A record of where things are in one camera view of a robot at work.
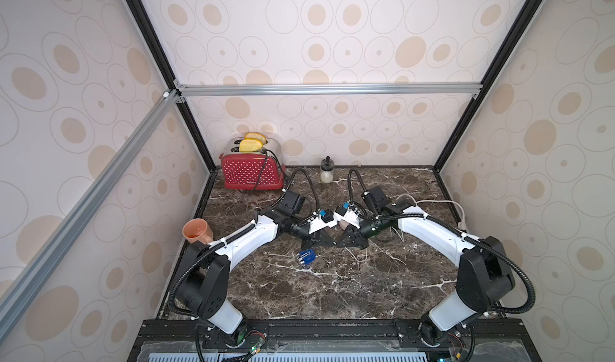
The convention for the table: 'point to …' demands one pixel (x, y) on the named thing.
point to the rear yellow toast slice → (256, 135)
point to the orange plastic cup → (196, 229)
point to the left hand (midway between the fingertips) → (335, 241)
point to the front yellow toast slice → (249, 145)
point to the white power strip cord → (462, 225)
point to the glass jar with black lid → (327, 170)
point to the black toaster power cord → (264, 165)
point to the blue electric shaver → (307, 256)
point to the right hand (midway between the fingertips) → (338, 248)
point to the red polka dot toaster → (240, 170)
